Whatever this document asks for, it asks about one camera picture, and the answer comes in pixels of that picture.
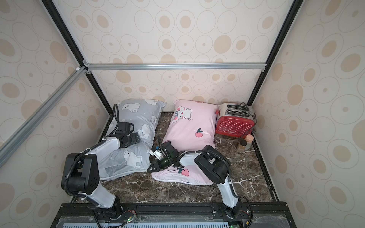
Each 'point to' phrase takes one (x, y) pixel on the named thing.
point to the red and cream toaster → (235, 119)
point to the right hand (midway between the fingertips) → (154, 168)
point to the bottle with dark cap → (242, 146)
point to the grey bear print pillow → (143, 115)
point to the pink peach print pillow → (191, 128)
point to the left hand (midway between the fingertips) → (136, 137)
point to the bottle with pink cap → (249, 138)
